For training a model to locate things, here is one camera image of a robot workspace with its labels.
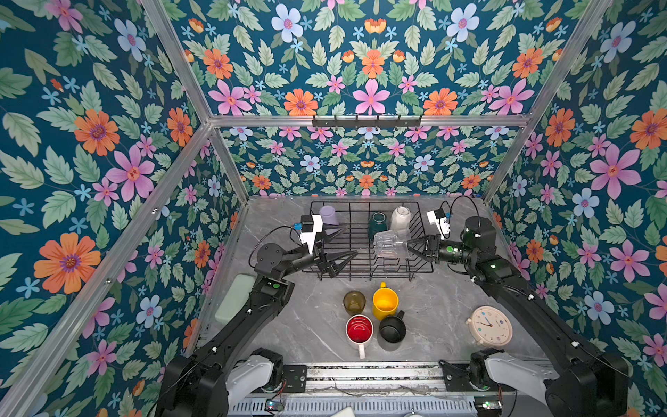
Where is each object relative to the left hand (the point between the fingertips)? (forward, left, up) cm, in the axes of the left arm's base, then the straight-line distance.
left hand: (351, 239), depth 61 cm
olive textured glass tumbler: (-2, -1, -35) cm, 36 cm away
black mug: (-11, -12, -35) cm, 39 cm away
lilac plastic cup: (+27, +7, -22) cm, 36 cm away
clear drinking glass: (+1, -11, -5) cm, 12 cm away
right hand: (+3, -15, -8) cm, 17 cm away
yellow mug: (-3, -11, -36) cm, 37 cm away
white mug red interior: (-11, -2, -36) cm, 37 cm away
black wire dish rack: (+37, -4, -36) cm, 52 cm away
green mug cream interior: (+23, -11, -24) cm, 35 cm away
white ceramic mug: (+25, -20, -24) cm, 40 cm away
